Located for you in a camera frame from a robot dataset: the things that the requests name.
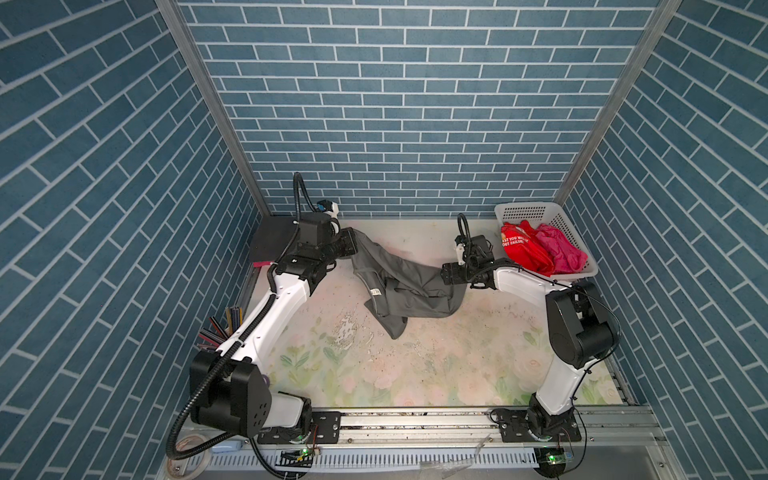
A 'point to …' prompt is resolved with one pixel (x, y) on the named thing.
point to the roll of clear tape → (193, 465)
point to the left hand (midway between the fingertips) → (356, 231)
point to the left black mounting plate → (319, 428)
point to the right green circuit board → (551, 461)
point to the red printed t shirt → (522, 245)
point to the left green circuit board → (302, 458)
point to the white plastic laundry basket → (550, 214)
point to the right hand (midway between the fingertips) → (451, 268)
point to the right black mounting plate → (515, 426)
